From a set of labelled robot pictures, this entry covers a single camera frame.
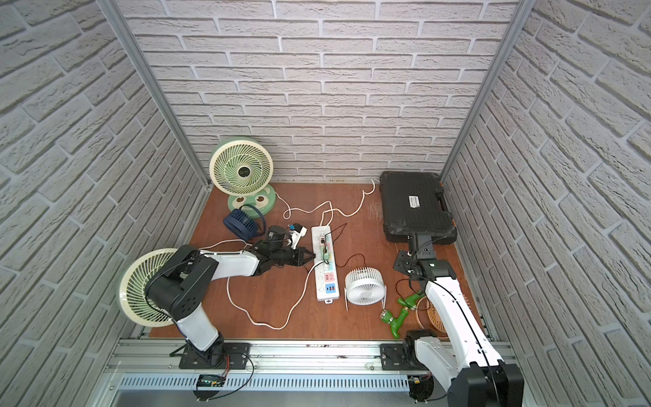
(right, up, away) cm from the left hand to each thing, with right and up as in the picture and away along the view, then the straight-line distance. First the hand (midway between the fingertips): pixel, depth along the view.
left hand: (309, 248), depth 91 cm
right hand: (+33, -3, -9) cm, 35 cm away
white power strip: (+7, -11, -6) cm, 14 cm away
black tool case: (+43, +17, +12) cm, 48 cm away
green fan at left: (-47, -9, -23) cm, 53 cm away
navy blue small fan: (-25, +8, 0) cm, 26 cm away
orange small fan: (+40, -20, -12) cm, 46 cm away
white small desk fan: (+19, -9, -16) cm, 26 cm away
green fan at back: (-25, +30, 0) cm, 38 cm away
